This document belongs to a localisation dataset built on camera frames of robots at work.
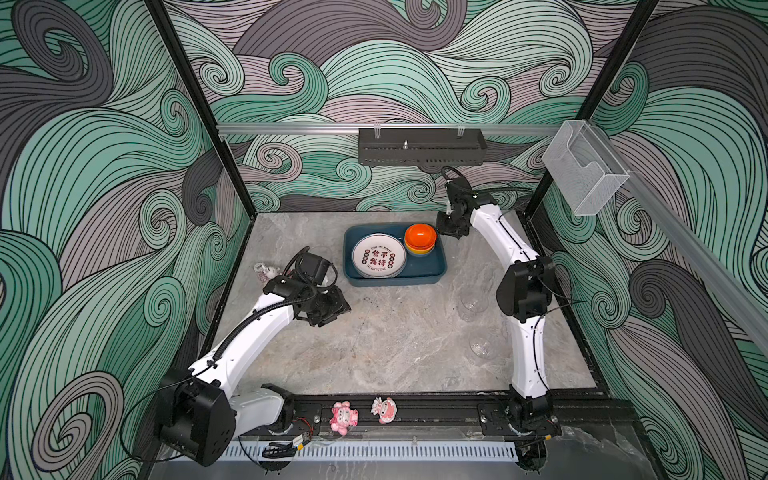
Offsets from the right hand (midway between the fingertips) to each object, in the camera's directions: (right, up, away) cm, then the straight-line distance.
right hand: (442, 229), depth 97 cm
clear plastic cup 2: (+8, -34, -15) cm, 38 cm away
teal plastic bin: (-8, -15, +4) cm, 17 cm away
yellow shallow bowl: (-7, -9, +7) cm, 13 cm away
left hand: (-30, -22, -18) cm, 41 cm away
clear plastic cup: (+8, -24, -4) cm, 26 cm away
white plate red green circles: (-21, -9, +7) cm, 24 cm away
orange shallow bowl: (-6, -2, +8) cm, 11 cm away
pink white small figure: (-20, -46, -25) cm, 55 cm away
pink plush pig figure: (-30, -46, -26) cm, 61 cm away
